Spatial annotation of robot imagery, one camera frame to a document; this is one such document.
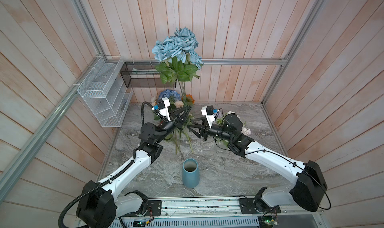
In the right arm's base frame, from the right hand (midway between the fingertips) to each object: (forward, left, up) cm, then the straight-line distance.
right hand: (189, 124), depth 67 cm
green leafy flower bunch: (+13, +10, -31) cm, 35 cm away
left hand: (+1, -1, +9) cm, 9 cm away
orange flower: (+46, +2, -28) cm, 54 cm away
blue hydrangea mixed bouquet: (+40, +13, -20) cm, 46 cm away
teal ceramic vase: (-18, -1, -13) cm, 22 cm away
